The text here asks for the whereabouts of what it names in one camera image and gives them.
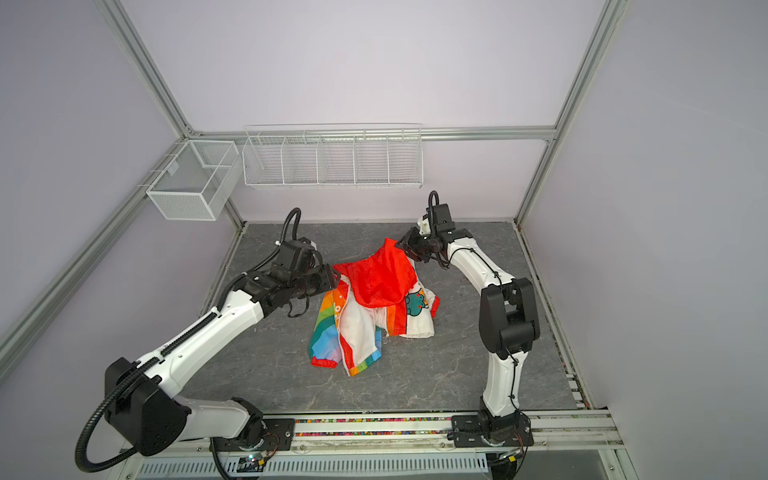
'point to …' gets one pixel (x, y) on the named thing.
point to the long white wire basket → (334, 156)
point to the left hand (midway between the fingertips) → (336, 281)
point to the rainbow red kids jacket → (382, 293)
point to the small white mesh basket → (195, 185)
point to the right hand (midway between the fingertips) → (397, 247)
